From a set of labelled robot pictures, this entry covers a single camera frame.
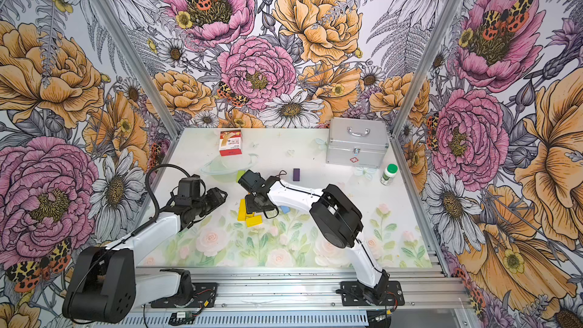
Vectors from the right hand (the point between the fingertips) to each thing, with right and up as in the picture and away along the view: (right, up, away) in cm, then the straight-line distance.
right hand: (256, 212), depth 90 cm
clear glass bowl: (-18, +16, +18) cm, 30 cm away
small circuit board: (-18, -27, -20) cm, 38 cm away
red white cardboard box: (-17, +28, +21) cm, 39 cm away
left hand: (-13, +4, 0) cm, 14 cm away
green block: (-11, +13, +15) cm, 23 cm away
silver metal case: (+42, +28, +9) cm, 51 cm away
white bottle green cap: (+54, +14, +6) cm, 56 cm away
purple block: (+15, +13, +18) cm, 27 cm away
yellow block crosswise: (-1, -4, +1) cm, 4 cm away
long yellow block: (-6, -1, +3) cm, 7 cm away
